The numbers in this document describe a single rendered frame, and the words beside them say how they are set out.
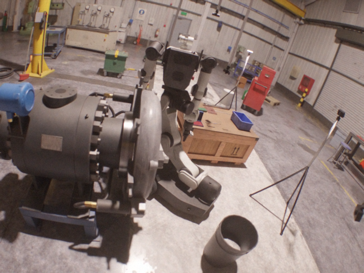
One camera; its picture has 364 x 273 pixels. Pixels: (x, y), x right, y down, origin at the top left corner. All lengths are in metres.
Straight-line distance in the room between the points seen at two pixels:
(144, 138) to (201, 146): 1.39
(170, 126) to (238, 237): 1.08
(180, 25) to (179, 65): 10.39
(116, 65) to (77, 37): 3.46
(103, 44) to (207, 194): 6.27
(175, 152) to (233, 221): 0.76
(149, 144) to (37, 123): 0.64
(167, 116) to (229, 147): 1.09
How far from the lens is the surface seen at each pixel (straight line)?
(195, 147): 2.27
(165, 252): 1.55
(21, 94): 1.01
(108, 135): 1.17
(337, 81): 10.59
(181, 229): 1.69
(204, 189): 1.65
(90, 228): 1.42
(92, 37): 7.29
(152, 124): 0.99
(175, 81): 1.44
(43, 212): 1.42
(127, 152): 1.11
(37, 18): 4.38
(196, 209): 1.69
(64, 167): 1.15
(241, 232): 1.61
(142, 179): 1.02
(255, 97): 4.95
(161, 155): 1.21
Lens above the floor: 1.39
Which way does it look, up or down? 30 degrees down
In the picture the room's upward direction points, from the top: 19 degrees clockwise
